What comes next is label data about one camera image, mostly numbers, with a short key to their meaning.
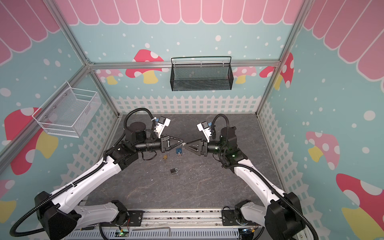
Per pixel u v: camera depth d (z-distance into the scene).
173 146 0.63
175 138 0.64
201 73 0.94
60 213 0.40
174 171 0.89
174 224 0.74
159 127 0.61
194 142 0.65
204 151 0.61
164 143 0.57
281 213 0.39
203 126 0.63
